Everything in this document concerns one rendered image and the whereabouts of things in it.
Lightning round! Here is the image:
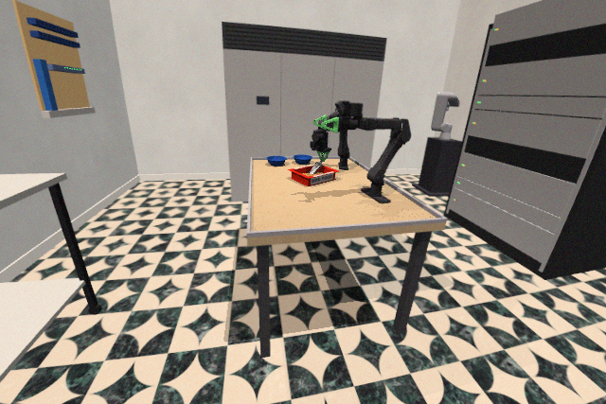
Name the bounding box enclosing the blue bowl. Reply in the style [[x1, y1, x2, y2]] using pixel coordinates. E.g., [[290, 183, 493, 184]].
[[266, 156, 287, 167], [294, 154, 312, 165]]

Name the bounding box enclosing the red cardboard food box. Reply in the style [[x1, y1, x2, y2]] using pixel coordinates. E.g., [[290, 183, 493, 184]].
[[288, 165, 338, 186]]

